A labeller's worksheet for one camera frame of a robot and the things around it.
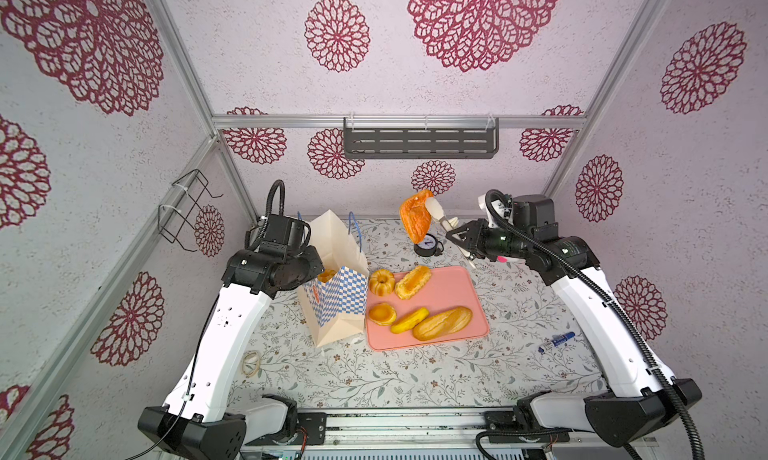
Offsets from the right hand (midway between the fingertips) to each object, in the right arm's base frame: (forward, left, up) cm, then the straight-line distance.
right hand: (448, 231), depth 67 cm
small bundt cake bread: (+8, +16, -33) cm, 38 cm away
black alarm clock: (+24, 0, -34) cm, 42 cm away
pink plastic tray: (+6, -5, -33) cm, 34 cm away
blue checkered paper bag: (-8, +28, -23) cm, 37 cm away
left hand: (-5, +31, -9) cm, 33 cm away
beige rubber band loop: (-19, +52, -35) cm, 66 cm away
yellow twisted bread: (-7, +7, -32) cm, 33 cm away
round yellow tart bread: (-4, +16, -32) cm, 36 cm away
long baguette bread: (-7, -2, -32) cm, 33 cm away
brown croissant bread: (+8, +7, -3) cm, 10 cm away
